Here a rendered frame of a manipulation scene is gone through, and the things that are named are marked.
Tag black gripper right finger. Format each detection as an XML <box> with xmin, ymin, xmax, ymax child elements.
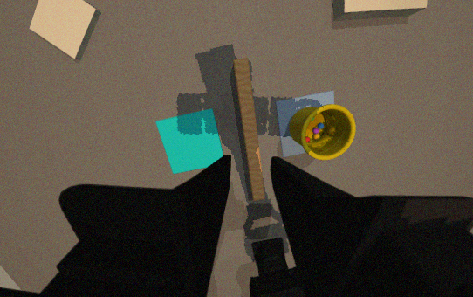
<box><xmin>271</xmin><ymin>156</ymin><xmax>473</xmax><ymax>297</ymax></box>

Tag orange wooden bar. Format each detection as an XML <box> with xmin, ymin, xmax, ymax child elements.
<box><xmin>233</xmin><ymin>58</ymin><xmax>265</xmax><ymax>201</ymax></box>

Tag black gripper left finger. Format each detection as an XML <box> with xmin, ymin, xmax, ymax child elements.
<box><xmin>59</xmin><ymin>155</ymin><xmax>231</xmax><ymax>297</ymax></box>

